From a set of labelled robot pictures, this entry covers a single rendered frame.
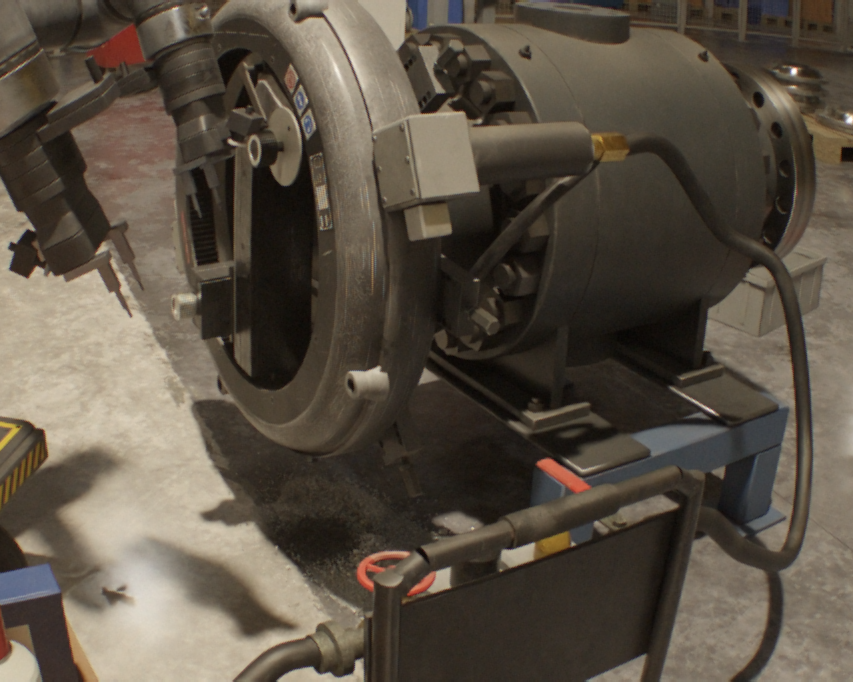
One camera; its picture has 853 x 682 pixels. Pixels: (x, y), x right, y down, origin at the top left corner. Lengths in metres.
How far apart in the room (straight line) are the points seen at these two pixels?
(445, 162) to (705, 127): 0.69
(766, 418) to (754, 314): 1.07
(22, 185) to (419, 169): 0.56
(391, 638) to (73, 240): 0.43
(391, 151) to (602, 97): 0.52
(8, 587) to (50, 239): 0.29
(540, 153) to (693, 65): 0.64
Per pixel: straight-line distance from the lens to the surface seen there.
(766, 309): 3.07
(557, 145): 1.44
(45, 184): 0.91
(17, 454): 1.65
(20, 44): 0.90
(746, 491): 2.10
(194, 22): 1.27
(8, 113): 0.89
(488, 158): 1.37
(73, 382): 2.64
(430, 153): 1.31
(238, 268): 1.71
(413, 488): 1.66
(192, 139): 1.25
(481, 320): 1.41
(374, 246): 1.40
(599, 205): 1.71
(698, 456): 1.91
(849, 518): 2.25
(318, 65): 1.46
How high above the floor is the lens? 1.08
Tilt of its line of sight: 23 degrees down
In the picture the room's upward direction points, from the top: 2 degrees clockwise
